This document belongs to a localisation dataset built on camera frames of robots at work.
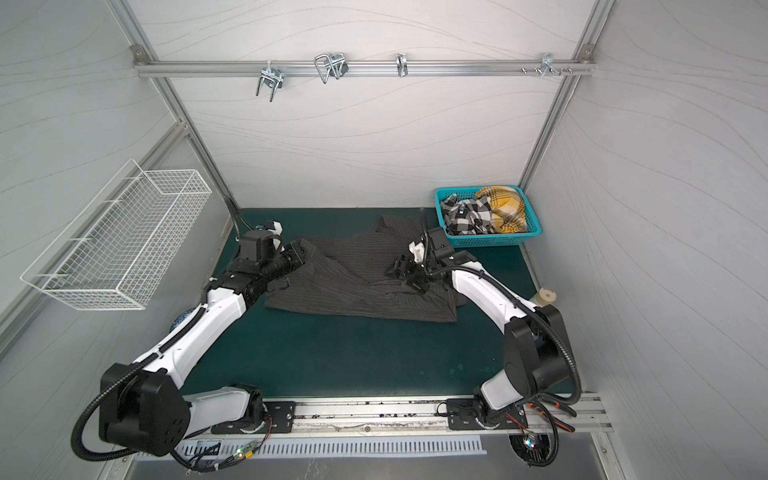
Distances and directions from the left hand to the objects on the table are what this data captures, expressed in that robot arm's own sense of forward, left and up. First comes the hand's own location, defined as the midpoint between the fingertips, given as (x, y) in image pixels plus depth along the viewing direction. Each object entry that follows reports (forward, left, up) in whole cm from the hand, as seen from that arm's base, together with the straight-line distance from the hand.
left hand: (313, 244), depth 83 cm
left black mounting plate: (-40, +4, -20) cm, 45 cm away
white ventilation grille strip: (-45, -15, -21) cm, 52 cm away
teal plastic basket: (+16, -57, -16) cm, 61 cm away
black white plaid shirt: (+22, -49, -11) cm, 55 cm away
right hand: (-5, -24, -6) cm, 25 cm away
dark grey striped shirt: (0, -8, -16) cm, 18 cm away
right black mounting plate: (-38, -41, -19) cm, 59 cm away
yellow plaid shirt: (+25, -64, -9) cm, 69 cm away
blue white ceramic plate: (-16, +40, -16) cm, 46 cm away
